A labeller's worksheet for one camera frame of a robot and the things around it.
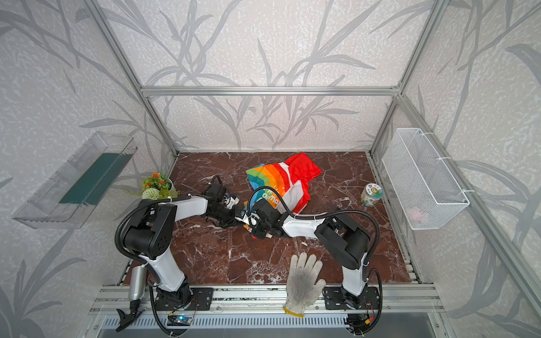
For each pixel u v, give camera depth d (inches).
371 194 36.8
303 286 29.8
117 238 18.0
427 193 24.3
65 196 25.1
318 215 21.0
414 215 28.6
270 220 27.7
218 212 31.6
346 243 18.7
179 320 27.8
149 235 19.2
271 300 29.7
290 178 40.3
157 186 34.9
